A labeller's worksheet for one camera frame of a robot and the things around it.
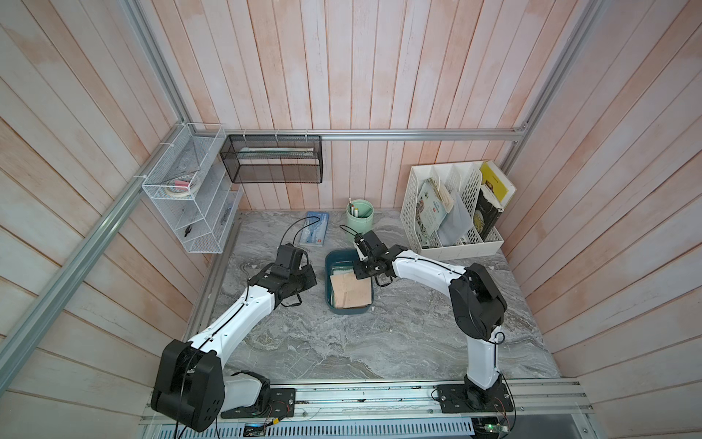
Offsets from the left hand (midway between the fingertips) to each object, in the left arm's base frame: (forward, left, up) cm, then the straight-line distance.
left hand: (313, 280), depth 86 cm
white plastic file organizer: (+40, -58, +9) cm, 71 cm away
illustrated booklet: (+27, -41, +6) cm, 50 cm away
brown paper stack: (+1, -12, -9) cm, 15 cm away
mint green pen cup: (+31, -16, -2) cm, 35 cm away
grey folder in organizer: (+23, -51, +3) cm, 56 cm away
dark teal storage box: (+14, -9, -8) cm, 19 cm away
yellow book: (+32, -64, +15) cm, 73 cm away
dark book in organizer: (+24, -61, +7) cm, 66 cm away
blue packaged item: (+28, +2, -10) cm, 29 cm away
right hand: (+9, -15, -6) cm, 18 cm away
